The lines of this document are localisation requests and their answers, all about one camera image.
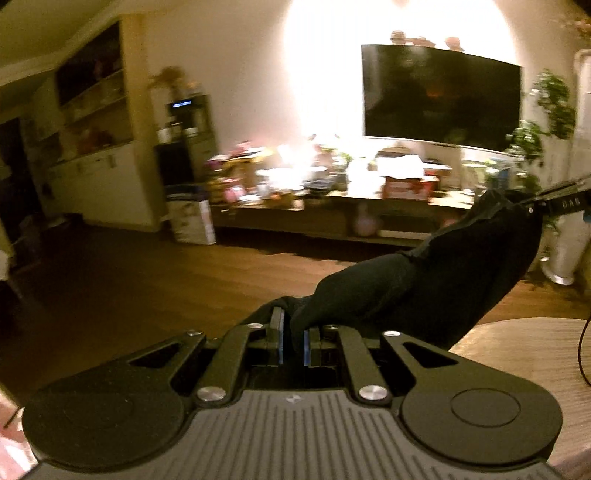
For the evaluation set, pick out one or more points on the water dispenser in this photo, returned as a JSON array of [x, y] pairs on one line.
[[182, 161]]

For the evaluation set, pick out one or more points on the white cardboard box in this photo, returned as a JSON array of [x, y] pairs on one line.
[[190, 220]]

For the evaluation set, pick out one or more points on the wall television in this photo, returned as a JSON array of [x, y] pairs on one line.
[[439, 96]]

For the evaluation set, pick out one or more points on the white shelf cabinet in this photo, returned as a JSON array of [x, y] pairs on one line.
[[91, 149]]

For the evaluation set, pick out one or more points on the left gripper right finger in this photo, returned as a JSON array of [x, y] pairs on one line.
[[337, 358]]

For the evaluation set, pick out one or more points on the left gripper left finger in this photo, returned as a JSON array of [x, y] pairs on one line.
[[257, 343]]

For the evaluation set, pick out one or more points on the green potted plant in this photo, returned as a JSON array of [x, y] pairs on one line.
[[542, 145]]

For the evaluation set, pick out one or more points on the wooden tv console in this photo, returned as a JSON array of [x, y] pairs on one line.
[[340, 216]]

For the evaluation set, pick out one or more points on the black garment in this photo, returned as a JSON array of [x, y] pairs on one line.
[[436, 292]]

